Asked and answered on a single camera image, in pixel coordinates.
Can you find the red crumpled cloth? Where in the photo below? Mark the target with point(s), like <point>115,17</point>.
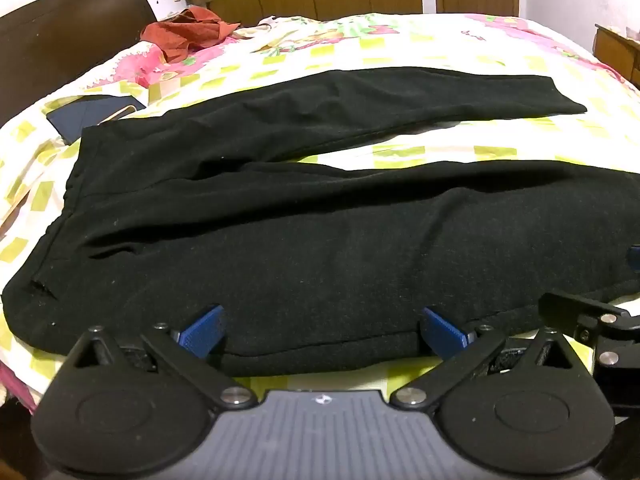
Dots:
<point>185,30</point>

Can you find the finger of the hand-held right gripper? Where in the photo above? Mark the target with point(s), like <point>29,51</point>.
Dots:
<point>585,310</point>
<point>635,258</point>

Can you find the dark brown headboard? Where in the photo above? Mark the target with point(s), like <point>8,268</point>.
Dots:
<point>55,35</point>

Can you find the black pants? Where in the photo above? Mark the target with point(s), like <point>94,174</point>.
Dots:
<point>310,230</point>

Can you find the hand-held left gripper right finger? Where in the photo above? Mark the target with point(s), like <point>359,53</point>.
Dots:
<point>442,334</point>

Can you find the wooden desk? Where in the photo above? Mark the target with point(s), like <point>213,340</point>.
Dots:
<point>617,55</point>

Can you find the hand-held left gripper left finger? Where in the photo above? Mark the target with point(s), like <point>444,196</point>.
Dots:
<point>202,334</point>

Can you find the printed yellow pink bedsheet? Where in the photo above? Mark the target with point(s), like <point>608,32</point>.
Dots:
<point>400,42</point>

